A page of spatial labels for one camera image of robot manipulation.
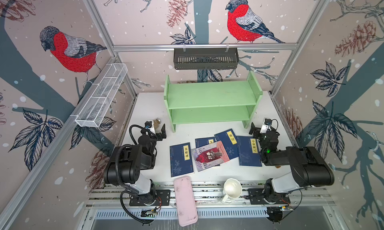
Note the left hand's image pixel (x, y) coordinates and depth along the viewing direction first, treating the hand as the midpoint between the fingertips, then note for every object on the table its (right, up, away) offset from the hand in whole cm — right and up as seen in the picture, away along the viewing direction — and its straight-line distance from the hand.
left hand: (156, 124), depth 88 cm
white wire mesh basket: (-27, +17, -9) cm, 33 cm away
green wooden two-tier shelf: (+42, +13, -9) cm, 45 cm away
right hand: (+64, -1, +2) cm, 64 cm away
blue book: (+15, -21, -3) cm, 26 cm away
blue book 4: (+57, -16, 0) cm, 59 cm away
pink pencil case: (+20, -39, -21) cm, 49 cm away
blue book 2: (+30, -11, +5) cm, 32 cm away
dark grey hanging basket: (+31, +45, +16) cm, 57 cm away
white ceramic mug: (+43, -32, -12) cm, 56 cm away
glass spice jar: (-3, 0, +11) cm, 12 cm away
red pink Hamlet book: (+33, -18, -2) cm, 37 cm away
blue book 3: (+46, -12, +4) cm, 47 cm away
